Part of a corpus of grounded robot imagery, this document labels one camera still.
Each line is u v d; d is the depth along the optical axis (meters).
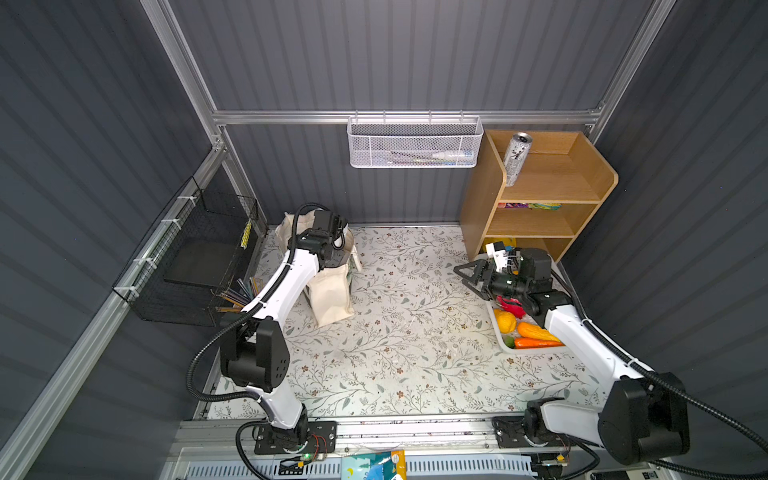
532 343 0.84
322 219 0.69
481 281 0.70
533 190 0.85
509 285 0.69
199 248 0.74
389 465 0.69
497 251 0.75
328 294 0.84
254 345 0.46
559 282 1.11
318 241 0.62
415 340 0.91
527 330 0.86
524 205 1.02
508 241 1.12
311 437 0.73
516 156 0.79
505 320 0.87
